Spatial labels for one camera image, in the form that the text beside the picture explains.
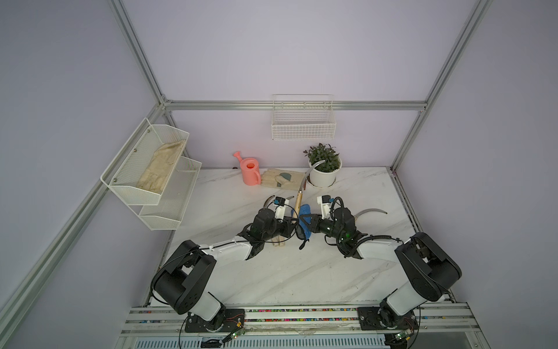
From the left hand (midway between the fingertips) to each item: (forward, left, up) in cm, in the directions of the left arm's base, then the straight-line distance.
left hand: (296, 221), depth 86 cm
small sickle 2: (+14, -36, -12) cm, 41 cm away
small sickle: (+9, -2, +8) cm, 12 cm away
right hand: (+1, -2, 0) cm, 2 cm away
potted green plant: (+25, -14, +1) cm, 29 cm away
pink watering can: (+31, +22, -1) cm, 38 cm away
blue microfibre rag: (+3, -3, +4) cm, 6 cm away
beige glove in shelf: (+7, +52, +19) cm, 55 cm away
